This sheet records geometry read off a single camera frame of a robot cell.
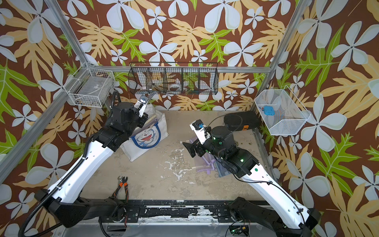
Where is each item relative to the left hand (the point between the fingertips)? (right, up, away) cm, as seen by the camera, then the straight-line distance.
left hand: (139, 106), depth 70 cm
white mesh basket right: (+78, -2, +14) cm, 80 cm away
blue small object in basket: (+72, 0, +16) cm, 74 cm away
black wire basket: (+11, +23, +27) cm, 37 cm away
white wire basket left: (-35, +14, +16) cm, 41 cm away
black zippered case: (+64, -6, +39) cm, 75 cm away
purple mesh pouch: (+37, -31, +23) cm, 53 cm away
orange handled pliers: (-15, -42, +15) cm, 47 cm away
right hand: (+25, -14, -5) cm, 29 cm away
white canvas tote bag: (-6, -20, +21) cm, 30 cm away
